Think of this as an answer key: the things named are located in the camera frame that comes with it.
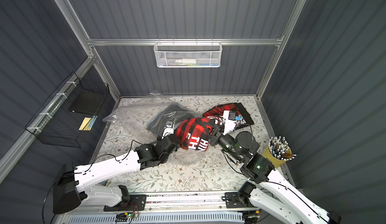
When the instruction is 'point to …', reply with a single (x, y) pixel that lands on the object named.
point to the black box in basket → (87, 101)
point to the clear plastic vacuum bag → (138, 112)
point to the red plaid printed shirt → (218, 111)
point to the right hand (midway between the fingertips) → (204, 125)
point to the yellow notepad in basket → (85, 125)
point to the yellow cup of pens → (278, 151)
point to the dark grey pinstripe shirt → (174, 113)
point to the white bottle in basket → (187, 61)
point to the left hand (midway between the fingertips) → (174, 136)
